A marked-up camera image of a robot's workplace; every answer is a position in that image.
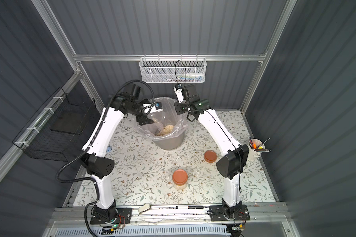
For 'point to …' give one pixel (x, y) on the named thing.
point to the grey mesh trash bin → (167, 143)
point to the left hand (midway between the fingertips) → (151, 112)
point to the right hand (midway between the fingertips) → (181, 103)
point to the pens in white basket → (186, 77)
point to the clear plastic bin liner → (166, 123)
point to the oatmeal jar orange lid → (180, 177)
